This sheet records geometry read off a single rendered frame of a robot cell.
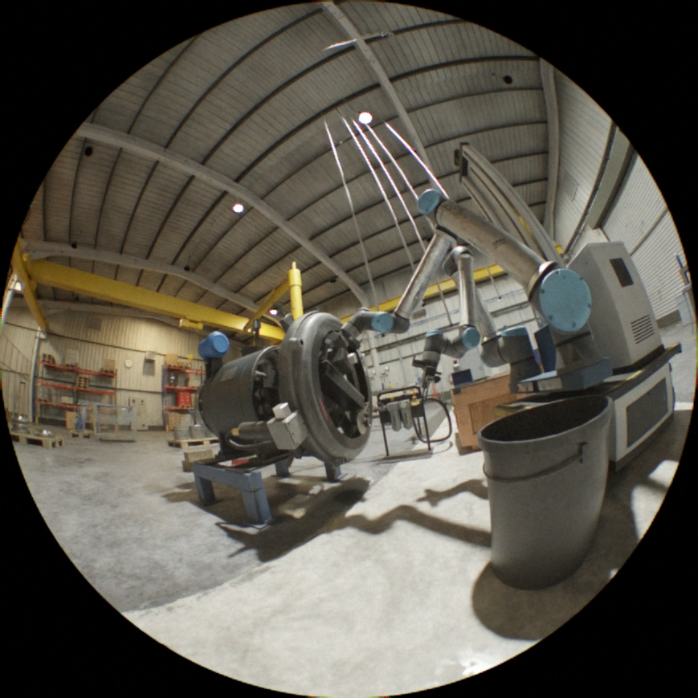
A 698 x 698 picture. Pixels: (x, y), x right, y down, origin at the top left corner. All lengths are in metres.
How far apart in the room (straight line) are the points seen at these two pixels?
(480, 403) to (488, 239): 1.18
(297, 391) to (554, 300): 0.82
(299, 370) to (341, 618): 0.76
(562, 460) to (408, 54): 8.55
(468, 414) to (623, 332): 1.13
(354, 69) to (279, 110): 2.53
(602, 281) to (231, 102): 8.23
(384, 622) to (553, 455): 0.45
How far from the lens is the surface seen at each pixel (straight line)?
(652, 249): 9.40
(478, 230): 0.78
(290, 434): 0.74
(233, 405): 1.20
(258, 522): 1.10
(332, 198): 9.72
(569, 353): 0.80
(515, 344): 1.21
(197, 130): 8.59
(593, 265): 1.10
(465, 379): 1.83
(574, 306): 0.63
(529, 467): 0.41
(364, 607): 0.62
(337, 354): 0.95
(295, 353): 0.83
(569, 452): 0.41
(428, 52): 8.78
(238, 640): 0.62
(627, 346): 1.06
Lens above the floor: 0.48
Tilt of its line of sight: 15 degrees up
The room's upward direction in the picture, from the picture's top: 10 degrees counter-clockwise
